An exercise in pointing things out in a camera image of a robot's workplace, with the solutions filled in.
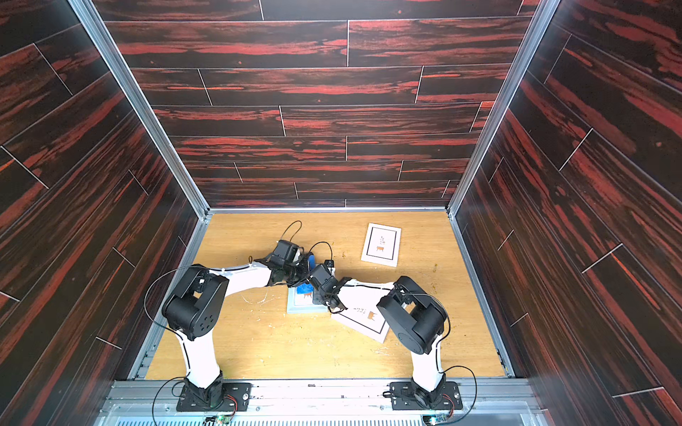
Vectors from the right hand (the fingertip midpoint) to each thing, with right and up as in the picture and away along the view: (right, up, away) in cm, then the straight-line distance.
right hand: (326, 290), depth 96 cm
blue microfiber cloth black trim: (-7, +1, -4) cm, 8 cm away
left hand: (-3, +5, +2) cm, 6 cm away
